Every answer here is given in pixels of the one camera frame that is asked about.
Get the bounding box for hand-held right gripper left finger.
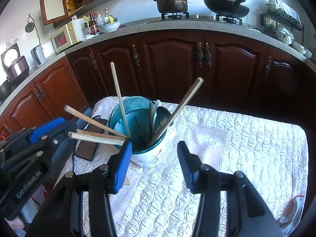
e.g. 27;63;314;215
26;141;132;237

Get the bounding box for dark wooden base cabinets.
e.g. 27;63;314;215
0;28;316;149

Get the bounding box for white cloth bundle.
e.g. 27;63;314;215
21;197;37;228

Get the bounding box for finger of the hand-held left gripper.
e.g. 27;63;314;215
0;120;77;174
5;118;67;151

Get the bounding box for white mixing bowl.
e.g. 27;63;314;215
98;20;122;33

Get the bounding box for black round wall-hung object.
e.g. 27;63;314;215
25;15;41;46

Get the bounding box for red white package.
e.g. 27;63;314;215
32;185;48;208

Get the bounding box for metal spoon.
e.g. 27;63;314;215
154;106;172;135

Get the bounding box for white rag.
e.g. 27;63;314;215
83;33;102;41

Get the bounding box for floral ceramic bowl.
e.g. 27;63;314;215
275;27;294;45

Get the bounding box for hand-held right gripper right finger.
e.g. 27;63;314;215
177;141;284;237

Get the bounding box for dark sauce bottle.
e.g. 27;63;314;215
89;12;98;34

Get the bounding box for cream microwave oven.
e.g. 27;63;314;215
51;20;84;53

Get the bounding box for black pan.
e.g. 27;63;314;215
0;79;13;102

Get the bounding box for quilted white tablecloth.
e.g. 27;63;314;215
58;96;309;237

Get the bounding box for silver rice cooker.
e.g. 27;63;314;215
1;43;30;86

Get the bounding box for black smartphone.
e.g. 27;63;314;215
75;118;109;162

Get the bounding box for gas stove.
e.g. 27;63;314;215
160;12;244;25

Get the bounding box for white plastic spoon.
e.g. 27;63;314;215
152;100;162;132

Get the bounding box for black wok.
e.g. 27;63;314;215
203;0;250;19

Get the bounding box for white work glove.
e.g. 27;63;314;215
278;195;307;229

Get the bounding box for silver electric kettle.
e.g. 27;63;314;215
30;45;47;66

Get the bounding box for black wire dish rack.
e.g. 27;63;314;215
260;0;304;39

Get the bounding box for stack of white bowls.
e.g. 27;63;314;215
290;41;313;58

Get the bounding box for grey stone kitchen countertop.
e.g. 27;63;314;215
0;18;316;115

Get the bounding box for blackened cooking pot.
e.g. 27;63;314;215
153;0;190;14

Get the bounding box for floral white utensil holder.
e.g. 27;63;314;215
108;96;173;169

